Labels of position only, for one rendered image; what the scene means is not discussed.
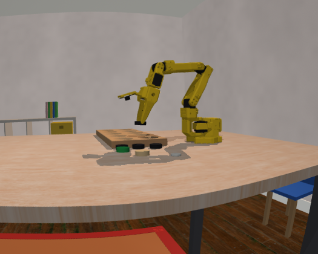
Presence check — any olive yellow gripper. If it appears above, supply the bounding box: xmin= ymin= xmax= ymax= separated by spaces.
xmin=118 ymin=86 xmax=160 ymax=124

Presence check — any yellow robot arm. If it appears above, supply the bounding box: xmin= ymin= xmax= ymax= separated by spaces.
xmin=145 ymin=60 xmax=222 ymax=144

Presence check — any green disc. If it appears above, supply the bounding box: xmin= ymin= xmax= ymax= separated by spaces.
xmin=116 ymin=146 xmax=130 ymax=153

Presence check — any beige disc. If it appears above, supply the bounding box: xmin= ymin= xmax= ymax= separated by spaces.
xmin=135 ymin=149 xmax=150 ymax=157

